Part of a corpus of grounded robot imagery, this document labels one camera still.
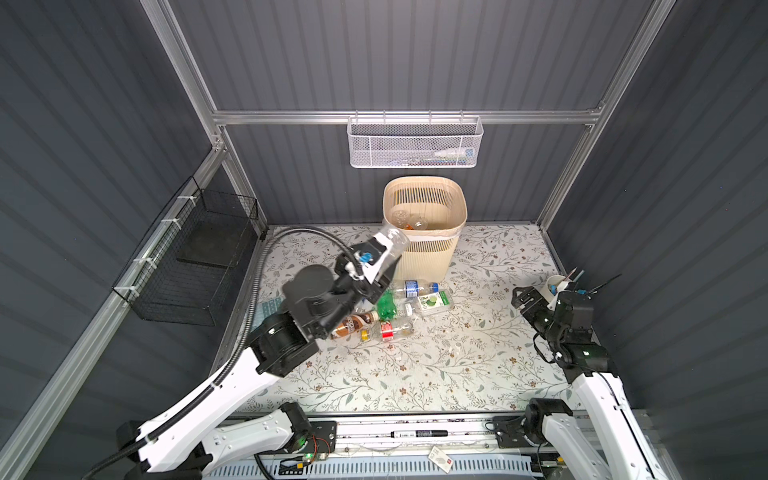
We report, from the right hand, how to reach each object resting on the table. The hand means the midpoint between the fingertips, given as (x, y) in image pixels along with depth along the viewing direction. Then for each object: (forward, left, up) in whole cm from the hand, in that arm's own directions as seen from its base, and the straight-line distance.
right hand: (528, 300), depth 78 cm
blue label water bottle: (+12, +29, -12) cm, 34 cm away
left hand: (-3, +37, +27) cm, 46 cm away
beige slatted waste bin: (+38, +22, -2) cm, 44 cm away
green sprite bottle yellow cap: (+5, +38, -12) cm, 40 cm away
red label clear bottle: (-3, +38, -12) cm, 40 cm away
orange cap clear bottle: (+31, +31, 0) cm, 43 cm away
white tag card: (-33, +25, -16) cm, 45 cm away
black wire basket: (+3, +87, +12) cm, 88 cm away
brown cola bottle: (0, +48, -13) cm, 50 cm away
